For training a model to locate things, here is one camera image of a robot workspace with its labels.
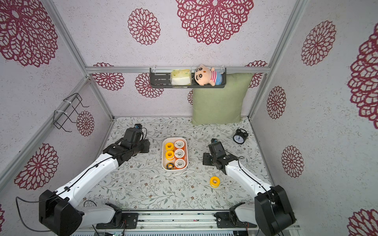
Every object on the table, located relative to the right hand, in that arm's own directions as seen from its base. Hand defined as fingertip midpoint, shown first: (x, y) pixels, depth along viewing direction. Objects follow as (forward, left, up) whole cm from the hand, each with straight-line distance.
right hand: (206, 155), depth 87 cm
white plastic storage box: (0, +26, -7) cm, 27 cm away
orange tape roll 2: (+4, +16, -5) cm, 18 cm away
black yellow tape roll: (-3, +22, -8) cm, 24 cm away
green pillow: (+35, -11, +8) cm, 38 cm away
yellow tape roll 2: (-14, -5, -9) cm, 18 cm away
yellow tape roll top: (+8, +23, -5) cm, 25 cm away
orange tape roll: (+11, +17, -5) cm, 21 cm away
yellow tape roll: (+4, +23, -6) cm, 24 cm away
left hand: (+1, +34, +9) cm, 35 cm away
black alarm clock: (+17, -24, -5) cm, 30 cm away
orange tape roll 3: (-4, +15, -4) cm, 16 cm away
